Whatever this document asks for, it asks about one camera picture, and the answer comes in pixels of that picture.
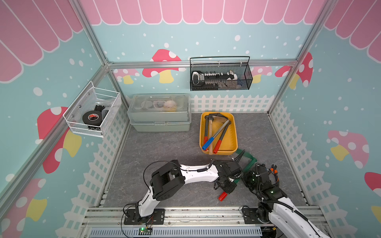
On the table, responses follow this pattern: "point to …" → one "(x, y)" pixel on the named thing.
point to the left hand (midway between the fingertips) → (228, 191)
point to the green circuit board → (144, 229)
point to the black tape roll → (93, 117)
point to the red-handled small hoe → (205, 140)
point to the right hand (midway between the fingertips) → (238, 172)
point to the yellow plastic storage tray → (229, 142)
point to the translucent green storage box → (160, 112)
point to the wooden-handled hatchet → (211, 118)
